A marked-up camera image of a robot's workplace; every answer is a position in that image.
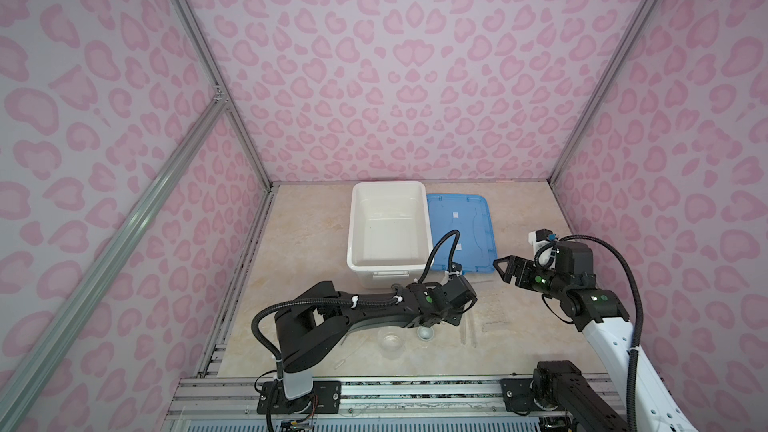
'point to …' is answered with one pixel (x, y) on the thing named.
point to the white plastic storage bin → (389, 240)
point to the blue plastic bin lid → (475, 249)
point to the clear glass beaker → (391, 341)
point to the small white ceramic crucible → (425, 334)
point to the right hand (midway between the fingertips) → (507, 263)
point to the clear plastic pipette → (341, 362)
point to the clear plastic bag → (493, 312)
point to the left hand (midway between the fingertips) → (459, 303)
